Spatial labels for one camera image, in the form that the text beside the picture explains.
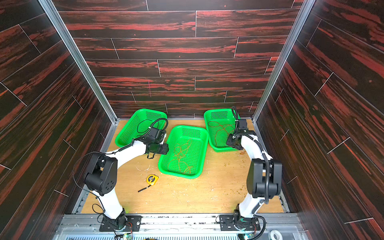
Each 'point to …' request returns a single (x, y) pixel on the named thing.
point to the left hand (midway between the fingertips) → (166, 149)
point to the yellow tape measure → (151, 179)
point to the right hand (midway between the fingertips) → (235, 142)
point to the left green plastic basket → (140, 123)
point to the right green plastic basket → (219, 124)
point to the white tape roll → (271, 235)
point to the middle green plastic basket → (185, 151)
